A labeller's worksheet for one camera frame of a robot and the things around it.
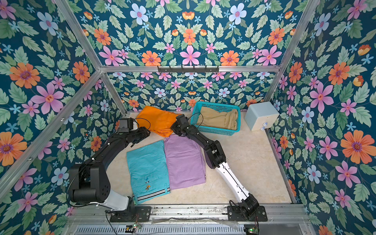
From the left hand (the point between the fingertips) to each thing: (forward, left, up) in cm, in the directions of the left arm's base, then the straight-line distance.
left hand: (148, 130), depth 90 cm
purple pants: (-16, -22, -14) cm, 31 cm away
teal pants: (-21, 0, -13) cm, 25 cm away
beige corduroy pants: (+13, -54, -9) cm, 56 cm away
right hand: (+12, -10, -12) cm, 20 cm away
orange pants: (+17, -2, -10) cm, 20 cm away
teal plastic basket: (+22, -31, -7) cm, 39 cm away
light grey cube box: (+5, -74, +1) cm, 74 cm away
